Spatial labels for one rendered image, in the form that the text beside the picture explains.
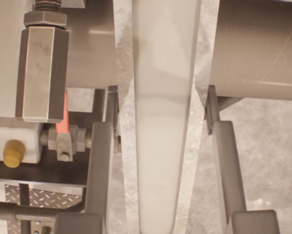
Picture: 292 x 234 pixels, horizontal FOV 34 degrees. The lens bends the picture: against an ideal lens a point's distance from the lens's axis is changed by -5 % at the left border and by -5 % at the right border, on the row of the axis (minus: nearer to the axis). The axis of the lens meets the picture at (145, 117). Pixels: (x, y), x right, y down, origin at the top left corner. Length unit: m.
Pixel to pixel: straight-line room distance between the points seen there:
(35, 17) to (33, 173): 0.67
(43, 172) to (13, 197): 0.82
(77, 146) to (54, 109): 0.64
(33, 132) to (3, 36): 0.53
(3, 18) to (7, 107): 0.06
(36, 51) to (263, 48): 0.17
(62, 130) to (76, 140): 0.07
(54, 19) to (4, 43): 0.10
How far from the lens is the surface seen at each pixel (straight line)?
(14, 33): 0.30
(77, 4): 0.25
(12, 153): 0.82
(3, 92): 0.31
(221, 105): 0.94
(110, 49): 0.31
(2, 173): 0.87
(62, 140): 0.81
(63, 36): 0.21
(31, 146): 0.85
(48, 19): 0.21
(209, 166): 1.52
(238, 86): 0.33
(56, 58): 0.21
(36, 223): 1.74
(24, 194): 1.36
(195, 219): 1.71
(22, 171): 0.87
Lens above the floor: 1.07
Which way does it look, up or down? 51 degrees down
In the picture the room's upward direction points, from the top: 180 degrees clockwise
